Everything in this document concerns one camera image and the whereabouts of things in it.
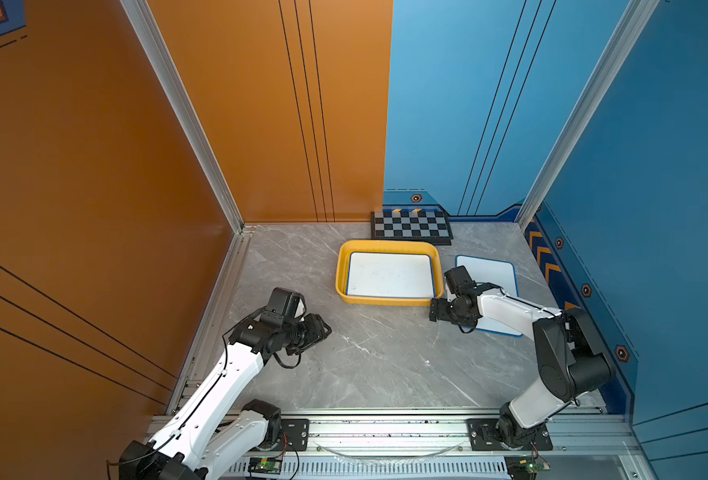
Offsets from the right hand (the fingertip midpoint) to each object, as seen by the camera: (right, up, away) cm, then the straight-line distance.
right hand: (441, 316), depth 94 cm
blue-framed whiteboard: (-14, +12, +8) cm, 21 cm away
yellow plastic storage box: (-32, +17, +12) cm, 39 cm away
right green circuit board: (+13, -30, -24) cm, 41 cm away
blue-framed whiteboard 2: (+25, +13, +14) cm, 31 cm away
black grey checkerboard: (-6, +31, +22) cm, 38 cm away
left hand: (-34, 0, -15) cm, 37 cm away
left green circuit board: (-49, -31, -22) cm, 62 cm away
